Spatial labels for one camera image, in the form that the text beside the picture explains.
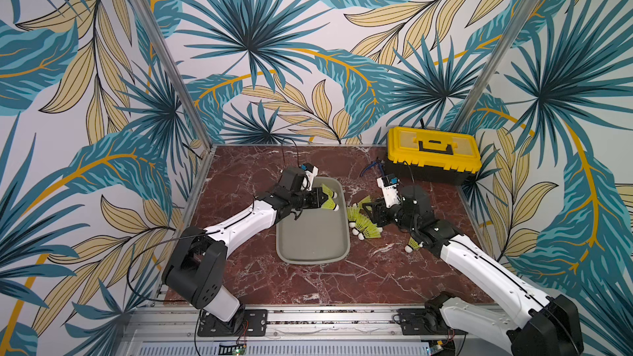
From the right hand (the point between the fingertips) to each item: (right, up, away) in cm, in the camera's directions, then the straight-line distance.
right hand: (371, 201), depth 80 cm
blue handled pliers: (+11, +14, +34) cm, 38 cm away
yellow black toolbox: (+26, +16, +14) cm, 34 cm away
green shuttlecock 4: (-4, -7, +14) cm, 16 cm away
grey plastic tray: (-18, -14, +13) cm, 26 cm away
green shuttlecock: (-12, +1, +21) cm, 24 cm away
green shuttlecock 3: (+2, -2, +17) cm, 17 cm away
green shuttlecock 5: (-1, -9, +11) cm, 14 cm away
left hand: (-14, 0, +4) cm, 14 cm away
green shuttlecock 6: (+2, -12, +9) cm, 15 cm away
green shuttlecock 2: (-13, -2, +7) cm, 15 cm away
